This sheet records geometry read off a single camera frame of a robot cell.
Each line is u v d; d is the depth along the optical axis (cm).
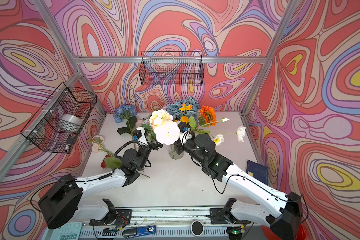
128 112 111
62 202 42
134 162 59
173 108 68
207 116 64
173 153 91
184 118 63
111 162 88
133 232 65
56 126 74
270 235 69
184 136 49
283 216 38
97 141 98
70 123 70
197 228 66
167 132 46
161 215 75
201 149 47
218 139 55
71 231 69
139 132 63
